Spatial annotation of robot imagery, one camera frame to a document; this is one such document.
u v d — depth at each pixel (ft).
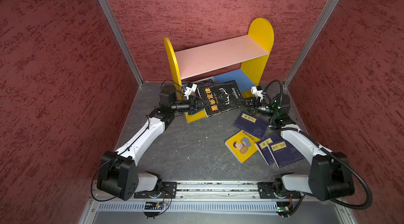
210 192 2.44
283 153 2.80
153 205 2.34
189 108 2.09
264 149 2.84
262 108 2.24
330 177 1.37
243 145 2.87
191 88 2.32
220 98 2.38
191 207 2.54
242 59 2.51
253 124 3.10
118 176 1.35
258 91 2.43
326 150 1.47
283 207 2.32
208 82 3.31
